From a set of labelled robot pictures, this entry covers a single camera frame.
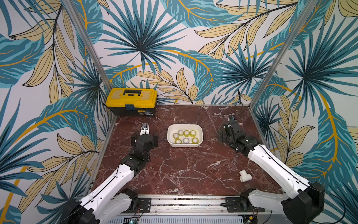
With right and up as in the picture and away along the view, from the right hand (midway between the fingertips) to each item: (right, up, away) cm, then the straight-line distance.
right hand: (230, 132), depth 80 cm
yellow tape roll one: (-20, -3, +22) cm, 29 cm away
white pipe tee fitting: (+8, -26, +1) cm, 27 cm away
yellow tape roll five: (-29, -2, +22) cm, 36 cm away
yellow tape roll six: (-24, -3, +21) cm, 32 cm away
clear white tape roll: (-25, -7, +18) cm, 31 cm away
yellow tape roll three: (-34, -5, +20) cm, 40 cm away
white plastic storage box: (-34, +1, +23) cm, 41 cm away
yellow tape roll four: (-19, -7, +18) cm, 27 cm away
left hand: (-49, -2, 0) cm, 49 cm away
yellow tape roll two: (-30, -6, +18) cm, 36 cm away
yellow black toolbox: (-63, +20, +19) cm, 69 cm away
